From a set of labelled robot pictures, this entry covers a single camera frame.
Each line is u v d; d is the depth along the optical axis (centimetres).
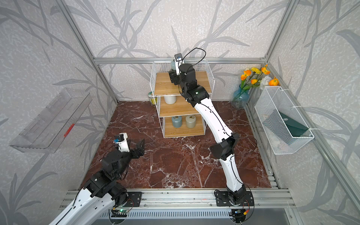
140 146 66
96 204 51
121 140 61
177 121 98
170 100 84
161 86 72
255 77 99
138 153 66
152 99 115
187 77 53
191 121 98
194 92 55
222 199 73
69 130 65
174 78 66
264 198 75
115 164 53
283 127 63
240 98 109
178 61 59
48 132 66
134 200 73
